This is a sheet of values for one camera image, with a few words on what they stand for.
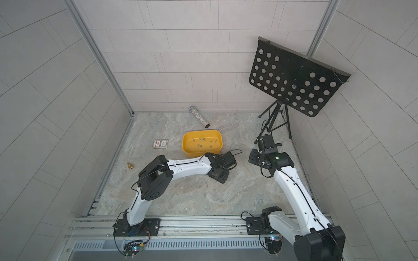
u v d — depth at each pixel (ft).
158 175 1.79
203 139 3.34
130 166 2.91
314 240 1.18
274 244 2.15
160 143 3.22
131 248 2.15
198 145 3.25
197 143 3.28
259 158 2.27
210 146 3.23
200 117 3.63
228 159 2.28
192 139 3.35
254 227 2.32
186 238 2.28
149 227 2.30
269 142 1.90
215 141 3.32
